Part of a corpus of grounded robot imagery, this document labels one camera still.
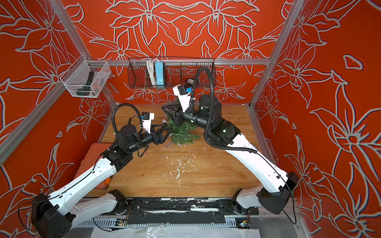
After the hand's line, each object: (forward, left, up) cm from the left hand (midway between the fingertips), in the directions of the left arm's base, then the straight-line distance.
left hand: (168, 127), depth 69 cm
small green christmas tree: (+3, -6, -10) cm, 12 cm away
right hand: (-4, +1, +17) cm, 17 cm away
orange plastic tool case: (-5, +50, -27) cm, 57 cm away
